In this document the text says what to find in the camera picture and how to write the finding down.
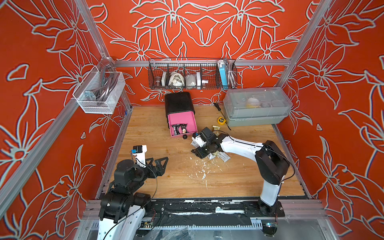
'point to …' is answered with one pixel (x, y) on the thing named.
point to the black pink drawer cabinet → (179, 111)
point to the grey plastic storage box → (252, 106)
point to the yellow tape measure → (221, 121)
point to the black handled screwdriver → (219, 109)
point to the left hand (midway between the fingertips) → (160, 158)
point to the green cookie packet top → (216, 128)
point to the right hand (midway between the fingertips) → (195, 152)
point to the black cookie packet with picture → (183, 127)
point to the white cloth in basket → (176, 80)
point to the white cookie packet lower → (224, 156)
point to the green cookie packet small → (211, 156)
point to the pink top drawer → (187, 118)
